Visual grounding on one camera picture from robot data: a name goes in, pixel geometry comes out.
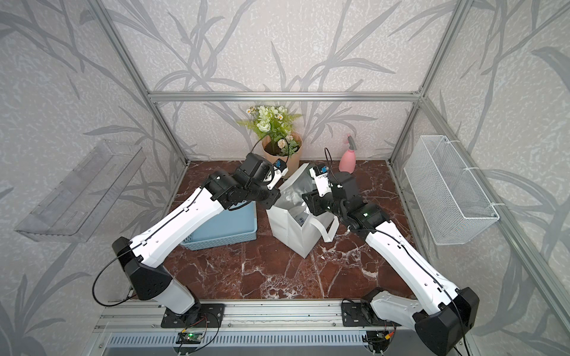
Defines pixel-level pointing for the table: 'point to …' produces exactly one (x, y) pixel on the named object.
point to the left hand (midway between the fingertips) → (278, 193)
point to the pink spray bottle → (348, 160)
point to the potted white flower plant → (274, 123)
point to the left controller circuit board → (188, 337)
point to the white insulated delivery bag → (291, 222)
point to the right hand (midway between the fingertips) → (308, 192)
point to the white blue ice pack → (300, 218)
